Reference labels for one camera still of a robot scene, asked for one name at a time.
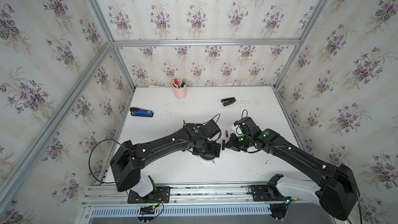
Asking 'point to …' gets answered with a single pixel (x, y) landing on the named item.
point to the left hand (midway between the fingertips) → (215, 155)
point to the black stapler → (228, 101)
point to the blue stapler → (139, 112)
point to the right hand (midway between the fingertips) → (225, 146)
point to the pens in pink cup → (179, 83)
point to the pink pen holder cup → (180, 93)
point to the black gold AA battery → (226, 133)
